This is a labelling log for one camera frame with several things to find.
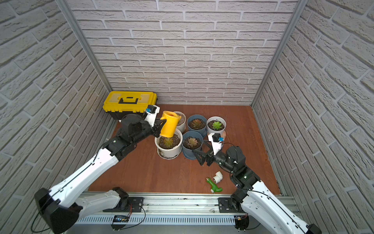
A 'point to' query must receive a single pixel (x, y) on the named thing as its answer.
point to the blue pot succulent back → (197, 123)
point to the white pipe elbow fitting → (218, 177)
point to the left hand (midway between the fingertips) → (161, 115)
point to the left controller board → (119, 222)
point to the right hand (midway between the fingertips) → (200, 145)
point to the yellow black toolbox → (118, 104)
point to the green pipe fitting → (214, 188)
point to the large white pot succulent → (169, 147)
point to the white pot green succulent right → (215, 125)
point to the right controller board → (241, 222)
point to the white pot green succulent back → (181, 124)
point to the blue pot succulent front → (191, 140)
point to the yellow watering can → (169, 126)
